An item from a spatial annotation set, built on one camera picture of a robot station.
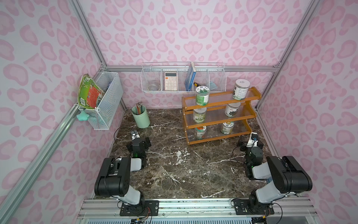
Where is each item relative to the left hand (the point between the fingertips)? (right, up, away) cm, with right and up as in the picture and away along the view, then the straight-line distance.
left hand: (137, 137), depth 93 cm
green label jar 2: (+41, +14, -8) cm, 44 cm away
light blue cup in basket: (+52, +36, +7) cm, 64 cm away
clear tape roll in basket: (+11, +34, +2) cm, 35 cm away
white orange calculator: (+22, +37, 0) cm, 43 cm away
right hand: (+73, +2, -5) cm, 73 cm away
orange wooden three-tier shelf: (+58, +13, +2) cm, 60 cm away
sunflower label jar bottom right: (+61, +6, +3) cm, 61 cm away
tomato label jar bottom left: (+42, +3, 0) cm, 42 cm away
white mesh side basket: (-11, +13, -21) cm, 27 cm away
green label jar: (+42, +25, -16) cm, 51 cm away
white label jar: (+62, +18, -5) cm, 64 cm away
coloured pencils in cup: (0, +20, +5) cm, 21 cm away
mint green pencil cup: (0, +11, +11) cm, 15 cm away
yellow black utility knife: (+40, +36, +3) cm, 54 cm away
